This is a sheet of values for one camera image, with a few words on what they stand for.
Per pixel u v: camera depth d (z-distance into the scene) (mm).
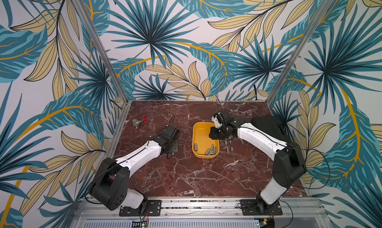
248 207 732
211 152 924
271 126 972
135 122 1034
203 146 958
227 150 928
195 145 941
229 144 968
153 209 733
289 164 457
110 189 414
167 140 643
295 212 750
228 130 629
